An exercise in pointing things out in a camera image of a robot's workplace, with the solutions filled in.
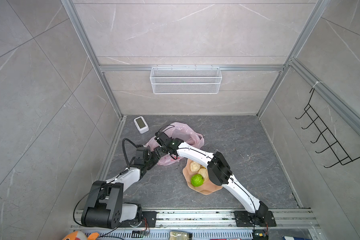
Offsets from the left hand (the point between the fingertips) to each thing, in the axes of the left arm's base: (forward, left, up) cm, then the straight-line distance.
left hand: (158, 152), depth 92 cm
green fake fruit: (-19, -22, +3) cm, 29 cm away
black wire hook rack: (-15, -82, +26) cm, 87 cm away
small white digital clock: (+24, +14, -2) cm, 28 cm away
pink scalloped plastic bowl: (-21, -29, -2) cm, 36 cm away
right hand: (+5, -1, -3) cm, 6 cm away
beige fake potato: (-11, -21, +2) cm, 24 cm away
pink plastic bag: (+15, -14, +2) cm, 21 cm away
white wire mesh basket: (+42, -18, +24) cm, 52 cm away
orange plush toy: (-41, +32, +1) cm, 52 cm away
